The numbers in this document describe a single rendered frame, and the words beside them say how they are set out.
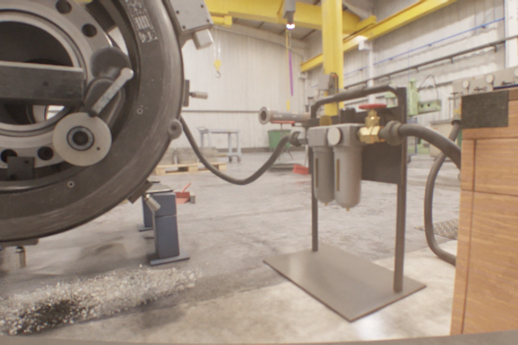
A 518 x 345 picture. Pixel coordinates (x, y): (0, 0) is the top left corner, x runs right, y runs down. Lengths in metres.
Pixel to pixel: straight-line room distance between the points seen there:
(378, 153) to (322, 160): 0.17
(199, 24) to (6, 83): 0.45
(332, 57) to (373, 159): 3.41
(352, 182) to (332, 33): 3.59
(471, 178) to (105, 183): 0.67
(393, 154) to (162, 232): 0.80
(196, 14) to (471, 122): 0.66
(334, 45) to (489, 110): 3.84
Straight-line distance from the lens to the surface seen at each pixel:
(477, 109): 0.46
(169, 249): 1.11
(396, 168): 0.79
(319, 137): 0.87
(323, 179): 0.88
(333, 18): 4.36
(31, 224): 0.73
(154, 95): 0.71
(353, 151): 0.81
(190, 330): 0.73
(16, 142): 0.85
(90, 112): 0.67
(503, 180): 0.45
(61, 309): 0.92
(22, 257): 0.89
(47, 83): 0.70
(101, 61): 0.77
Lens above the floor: 0.41
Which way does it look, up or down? 5 degrees down
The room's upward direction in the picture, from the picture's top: 2 degrees counter-clockwise
